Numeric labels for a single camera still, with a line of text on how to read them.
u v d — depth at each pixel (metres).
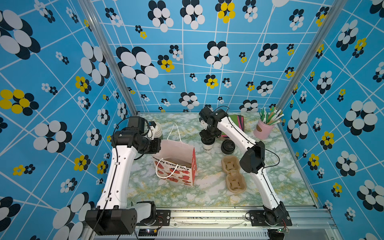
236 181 0.83
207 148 0.96
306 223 1.81
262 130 0.99
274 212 0.63
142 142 0.58
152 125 0.66
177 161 0.89
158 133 0.91
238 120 1.10
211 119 0.67
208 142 0.86
